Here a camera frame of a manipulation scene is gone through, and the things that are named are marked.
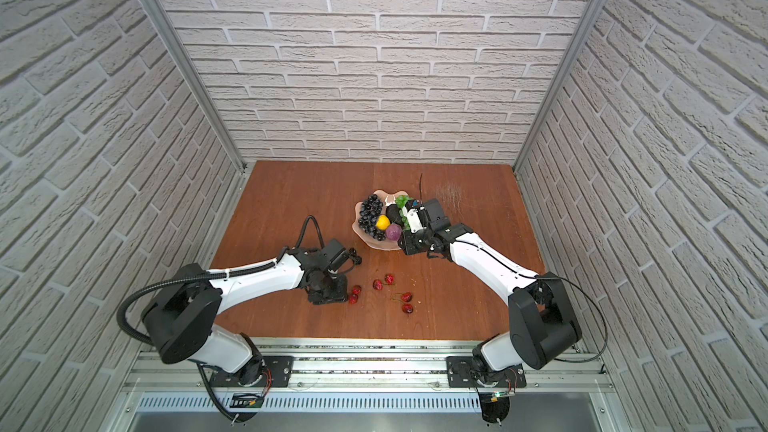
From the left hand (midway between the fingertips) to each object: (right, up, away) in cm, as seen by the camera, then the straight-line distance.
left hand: (347, 295), depth 85 cm
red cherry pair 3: (+18, -1, 0) cm, 18 cm away
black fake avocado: (+14, +23, +13) cm, 30 cm away
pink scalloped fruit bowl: (+11, +28, +19) cm, 36 cm away
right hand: (+17, +16, +1) cm, 23 cm away
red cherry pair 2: (+12, +3, +3) cm, 13 cm away
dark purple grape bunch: (+6, +24, +12) cm, 27 cm away
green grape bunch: (+16, +27, +12) cm, 34 cm away
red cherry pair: (+2, -1, 0) cm, 2 cm away
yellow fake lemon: (+10, +20, +12) cm, 26 cm away
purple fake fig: (+14, +17, +10) cm, 24 cm away
